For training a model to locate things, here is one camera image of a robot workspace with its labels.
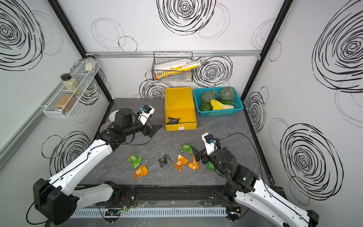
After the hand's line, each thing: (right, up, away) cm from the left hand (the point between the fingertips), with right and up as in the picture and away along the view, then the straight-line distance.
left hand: (155, 119), depth 75 cm
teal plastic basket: (+57, +10, +32) cm, 66 cm away
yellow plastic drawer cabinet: (+12, +9, +15) cm, 21 cm away
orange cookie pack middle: (+14, -26, +10) cm, 31 cm away
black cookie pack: (+4, -26, +11) cm, 28 cm away
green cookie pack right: (+31, -28, +8) cm, 43 cm away
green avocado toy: (+32, +8, +29) cm, 44 cm away
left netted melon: (+34, +16, +33) cm, 50 cm away
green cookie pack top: (+18, -19, +16) cm, 31 cm away
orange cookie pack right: (+22, -28, +9) cm, 37 cm away
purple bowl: (-39, -6, +21) cm, 45 cm away
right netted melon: (+49, +18, +32) cm, 61 cm away
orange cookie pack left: (-9, -31, +7) cm, 33 cm away
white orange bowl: (-38, +1, +28) cm, 47 cm away
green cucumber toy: (+46, +11, +31) cm, 57 cm away
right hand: (+24, -11, -6) cm, 27 cm away
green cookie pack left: (-14, -26, +11) cm, 32 cm away
